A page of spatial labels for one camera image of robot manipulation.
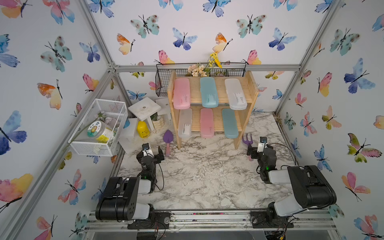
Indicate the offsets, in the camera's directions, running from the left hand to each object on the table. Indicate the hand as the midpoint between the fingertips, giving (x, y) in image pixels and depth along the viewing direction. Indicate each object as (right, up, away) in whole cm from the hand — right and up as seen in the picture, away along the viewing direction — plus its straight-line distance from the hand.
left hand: (152, 147), depth 90 cm
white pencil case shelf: (+20, +13, -5) cm, 24 cm away
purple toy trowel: (+6, +4, +15) cm, 17 cm away
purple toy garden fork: (+61, +1, +14) cm, 63 cm away
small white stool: (-6, +23, +3) cm, 24 cm away
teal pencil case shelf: (+45, +14, -3) cm, 48 cm away
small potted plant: (-1, +16, +15) cm, 21 cm away
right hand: (+64, +3, +2) cm, 65 cm away
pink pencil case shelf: (+32, +14, -3) cm, 35 cm away
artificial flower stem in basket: (-21, +18, -15) cm, 32 cm away
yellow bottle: (-8, +11, +6) cm, 15 cm away
